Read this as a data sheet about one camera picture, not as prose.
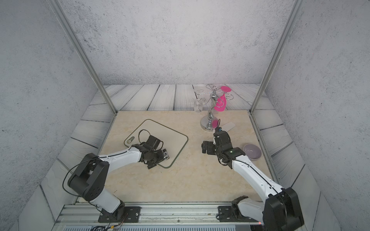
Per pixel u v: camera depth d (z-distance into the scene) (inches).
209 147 29.1
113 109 48.2
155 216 28.9
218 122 45.3
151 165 31.3
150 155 27.5
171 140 42.3
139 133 30.4
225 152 23.8
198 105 42.4
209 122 43.8
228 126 44.2
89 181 17.7
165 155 33.0
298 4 27.5
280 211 15.2
